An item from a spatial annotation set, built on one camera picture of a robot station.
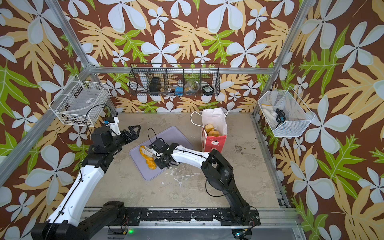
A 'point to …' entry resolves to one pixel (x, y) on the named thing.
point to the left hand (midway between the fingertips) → (135, 127)
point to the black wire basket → (174, 79)
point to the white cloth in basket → (270, 113)
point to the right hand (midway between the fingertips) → (160, 161)
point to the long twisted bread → (150, 160)
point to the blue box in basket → (179, 91)
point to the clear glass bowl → (191, 86)
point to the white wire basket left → (80, 102)
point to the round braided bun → (209, 127)
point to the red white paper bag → (214, 131)
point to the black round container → (207, 89)
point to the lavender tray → (171, 135)
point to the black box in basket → (154, 86)
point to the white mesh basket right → (285, 112)
